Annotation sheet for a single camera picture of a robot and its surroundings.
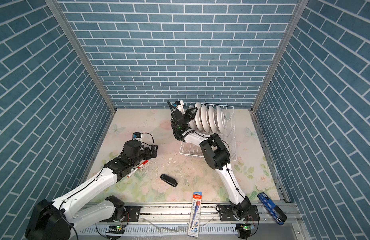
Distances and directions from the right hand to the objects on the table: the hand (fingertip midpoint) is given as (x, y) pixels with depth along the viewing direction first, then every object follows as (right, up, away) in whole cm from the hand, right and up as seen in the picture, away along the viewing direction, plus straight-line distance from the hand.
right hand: (196, 108), depth 93 cm
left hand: (-25, -23, -9) cm, 35 cm away
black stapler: (-16, -41, -11) cm, 45 cm away
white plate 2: (+5, -1, +6) cm, 8 cm away
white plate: (+2, -7, +2) cm, 7 cm away
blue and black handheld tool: (+38, -53, -19) cm, 67 cm away
